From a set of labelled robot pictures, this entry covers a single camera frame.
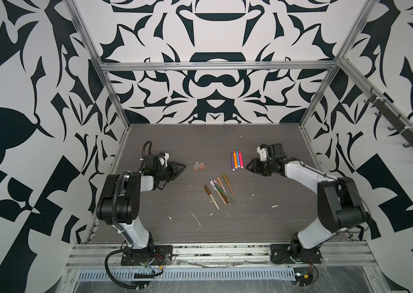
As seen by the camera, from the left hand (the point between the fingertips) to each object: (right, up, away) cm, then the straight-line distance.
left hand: (185, 164), depth 93 cm
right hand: (+32, -1, -2) cm, 32 cm away
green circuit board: (+48, -40, -23) cm, 66 cm away
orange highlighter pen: (+27, +1, +9) cm, 28 cm away
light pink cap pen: (+15, -11, -1) cm, 19 cm away
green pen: (+19, -13, -2) cm, 23 cm away
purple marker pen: (+25, -3, +6) cm, 26 cm away
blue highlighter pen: (+28, +2, +10) cm, 30 cm away
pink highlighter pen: (+30, +1, +8) cm, 31 cm away
